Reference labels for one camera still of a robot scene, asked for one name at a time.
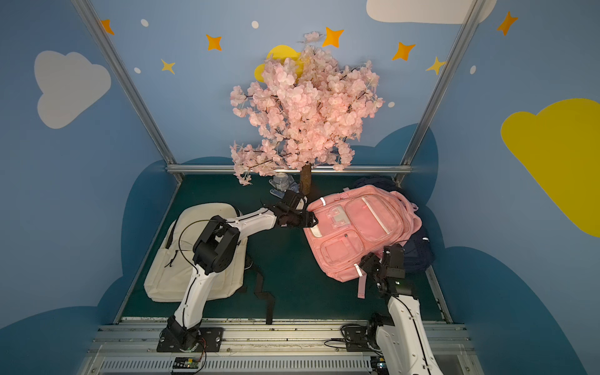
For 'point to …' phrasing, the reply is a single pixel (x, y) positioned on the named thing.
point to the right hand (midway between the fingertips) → (372, 259)
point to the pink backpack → (355, 223)
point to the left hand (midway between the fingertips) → (313, 218)
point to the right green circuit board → (379, 365)
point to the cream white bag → (173, 269)
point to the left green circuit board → (186, 362)
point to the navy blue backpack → (419, 254)
